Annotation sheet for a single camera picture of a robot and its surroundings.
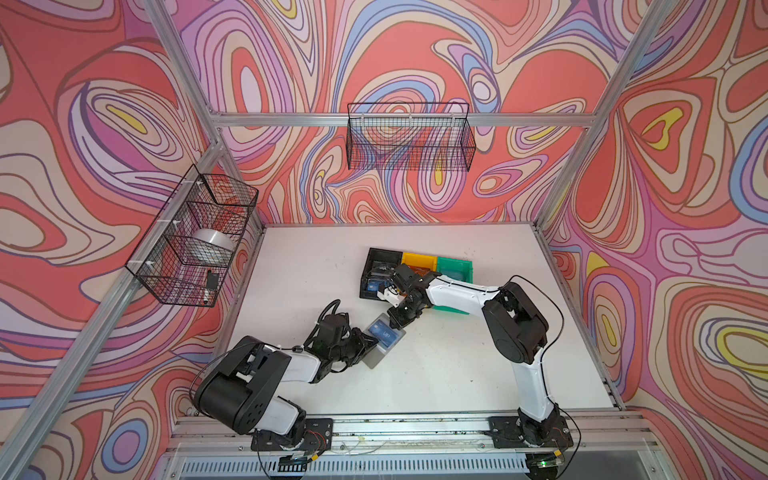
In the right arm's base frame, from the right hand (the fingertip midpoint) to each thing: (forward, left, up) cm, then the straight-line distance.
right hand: (396, 330), depth 92 cm
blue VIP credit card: (-2, +4, +1) cm, 5 cm away
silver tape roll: (+10, +44, +33) cm, 56 cm away
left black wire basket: (+8, +53, +30) cm, 61 cm away
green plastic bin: (+17, -22, +7) cm, 29 cm away
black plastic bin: (+20, +5, +4) cm, 21 cm away
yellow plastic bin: (+22, -11, +7) cm, 25 cm away
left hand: (-5, +4, +3) cm, 7 cm away
